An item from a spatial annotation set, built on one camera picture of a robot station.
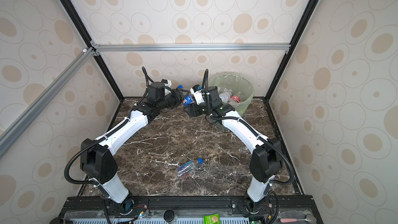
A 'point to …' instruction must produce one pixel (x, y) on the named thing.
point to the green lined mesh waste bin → (235, 89)
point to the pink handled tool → (311, 219)
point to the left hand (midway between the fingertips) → (192, 91)
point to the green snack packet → (214, 218)
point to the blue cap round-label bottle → (188, 100)
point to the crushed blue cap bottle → (184, 169)
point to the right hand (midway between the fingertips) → (189, 106)
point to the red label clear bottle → (236, 98)
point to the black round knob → (169, 215)
